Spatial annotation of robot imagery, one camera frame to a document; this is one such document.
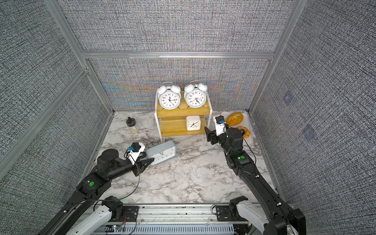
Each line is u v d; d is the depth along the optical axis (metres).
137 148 0.58
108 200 0.65
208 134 0.67
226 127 0.67
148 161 0.69
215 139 0.68
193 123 0.86
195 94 0.70
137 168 0.59
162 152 0.70
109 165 0.52
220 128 0.65
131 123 1.00
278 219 0.39
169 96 0.70
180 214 0.75
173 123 0.88
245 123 1.12
